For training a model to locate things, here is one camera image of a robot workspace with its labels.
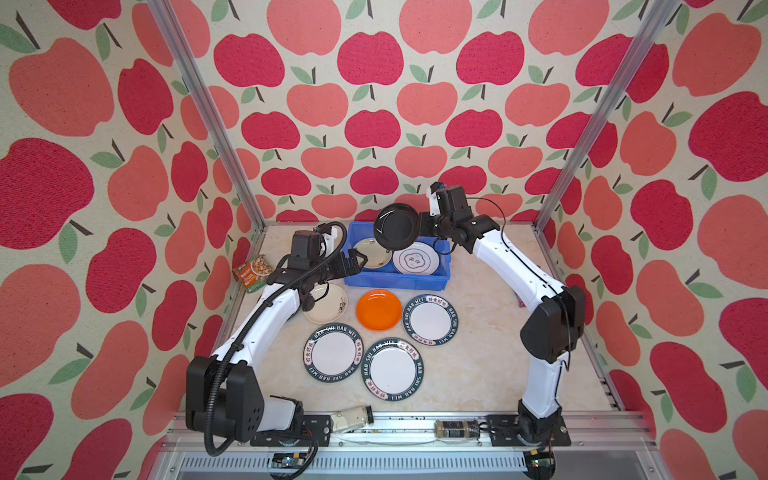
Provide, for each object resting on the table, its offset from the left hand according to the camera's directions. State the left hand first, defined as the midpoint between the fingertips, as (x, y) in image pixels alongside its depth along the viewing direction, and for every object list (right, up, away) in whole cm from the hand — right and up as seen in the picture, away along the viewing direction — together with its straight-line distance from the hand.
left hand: (359, 262), depth 82 cm
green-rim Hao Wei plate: (+22, -19, +12) cm, 31 cm away
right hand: (+18, +13, +5) cm, 23 cm away
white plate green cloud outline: (+19, 0, +26) cm, 32 cm away
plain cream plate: (-11, -16, +14) cm, 24 cm away
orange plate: (+5, -16, +14) cm, 22 cm away
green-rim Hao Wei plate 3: (-8, -27, +4) cm, 28 cm away
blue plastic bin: (+9, -6, +23) cm, 25 cm away
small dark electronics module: (+25, -41, -10) cm, 49 cm away
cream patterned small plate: (+4, +2, +27) cm, 27 cm away
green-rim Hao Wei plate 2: (+9, -31, +3) cm, 33 cm away
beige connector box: (-1, -39, -8) cm, 40 cm away
